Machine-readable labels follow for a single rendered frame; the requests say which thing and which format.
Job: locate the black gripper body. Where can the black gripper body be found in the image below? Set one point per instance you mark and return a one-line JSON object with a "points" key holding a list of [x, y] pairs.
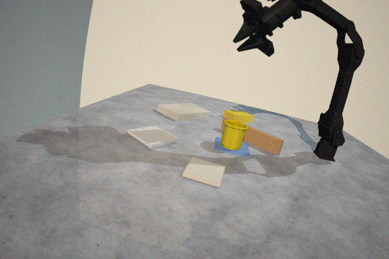
{"points": [[268, 21]]}

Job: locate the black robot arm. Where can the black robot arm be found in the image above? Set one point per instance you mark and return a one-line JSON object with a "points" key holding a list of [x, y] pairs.
{"points": [[350, 56]]}

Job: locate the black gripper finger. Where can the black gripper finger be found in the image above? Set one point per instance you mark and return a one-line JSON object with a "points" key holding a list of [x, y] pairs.
{"points": [[251, 43], [249, 27]]}

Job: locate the beige flat rectangular mat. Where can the beige flat rectangular mat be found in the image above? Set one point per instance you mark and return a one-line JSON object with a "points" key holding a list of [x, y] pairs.
{"points": [[203, 171]]}

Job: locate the yellow cup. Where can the yellow cup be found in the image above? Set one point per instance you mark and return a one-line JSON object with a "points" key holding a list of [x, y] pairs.
{"points": [[233, 134]]}

